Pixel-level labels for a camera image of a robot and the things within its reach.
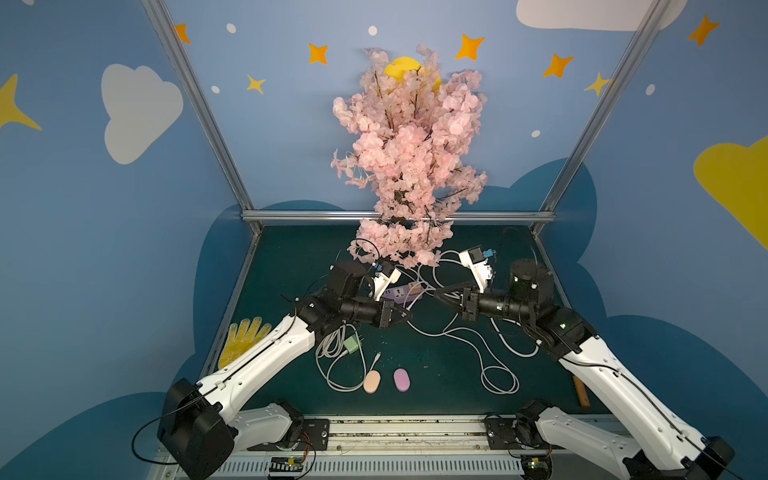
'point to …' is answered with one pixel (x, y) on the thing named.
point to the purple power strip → (401, 295)
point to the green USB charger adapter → (352, 344)
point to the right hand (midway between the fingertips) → (442, 291)
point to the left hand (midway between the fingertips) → (413, 312)
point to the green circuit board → (286, 464)
